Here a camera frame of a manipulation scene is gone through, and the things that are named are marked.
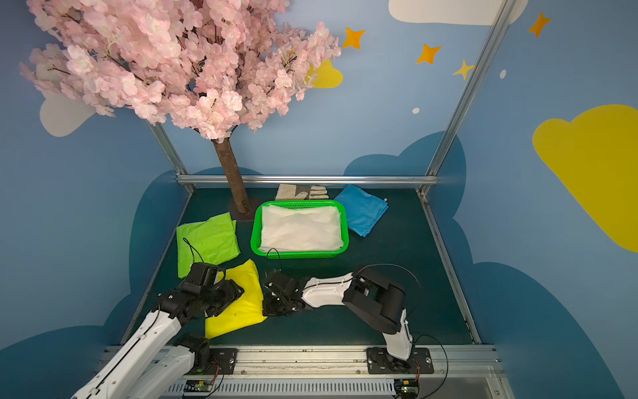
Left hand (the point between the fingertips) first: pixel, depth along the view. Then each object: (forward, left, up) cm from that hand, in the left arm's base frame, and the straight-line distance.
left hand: (240, 290), depth 82 cm
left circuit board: (-26, +8, -8) cm, 28 cm away
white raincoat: (+27, -18, -1) cm, 32 cm away
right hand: (-4, -8, -6) cm, 11 cm away
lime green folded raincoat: (+23, +17, -6) cm, 29 cm away
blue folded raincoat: (+41, -45, -5) cm, 61 cm away
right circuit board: (-25, -53, -9) cm, 60 cm away
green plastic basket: (+23, -1, +1) cm, 23 cm away
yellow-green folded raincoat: (-5, -2, -5) cm, 7 cm away
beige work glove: (+53, -9, -7) cm, 54 cm away
